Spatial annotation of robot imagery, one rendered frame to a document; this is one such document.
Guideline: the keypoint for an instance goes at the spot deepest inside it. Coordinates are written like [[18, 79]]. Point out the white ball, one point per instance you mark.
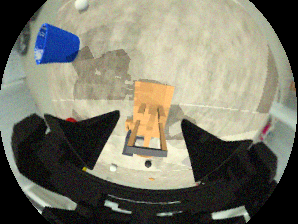
[[113, 167], [81, 5]]

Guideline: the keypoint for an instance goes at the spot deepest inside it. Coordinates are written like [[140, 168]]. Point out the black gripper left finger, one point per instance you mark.
[[87, 137]]

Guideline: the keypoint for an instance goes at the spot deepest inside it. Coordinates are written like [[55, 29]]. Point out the dark grey ball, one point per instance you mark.
[[148, 164]]

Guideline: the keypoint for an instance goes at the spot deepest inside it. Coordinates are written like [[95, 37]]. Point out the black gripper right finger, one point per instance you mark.
[[206, 152]]

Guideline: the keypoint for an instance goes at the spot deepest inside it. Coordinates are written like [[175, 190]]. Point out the blue cup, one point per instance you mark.
[[54, 45]]

